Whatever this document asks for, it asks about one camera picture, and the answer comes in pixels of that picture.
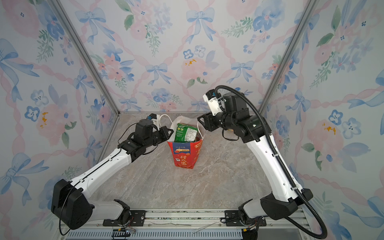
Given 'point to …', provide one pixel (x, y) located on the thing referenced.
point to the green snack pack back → (185, 133)
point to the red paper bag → (186, 142)
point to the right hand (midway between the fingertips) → (203, 115)
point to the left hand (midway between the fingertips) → (175, 129)
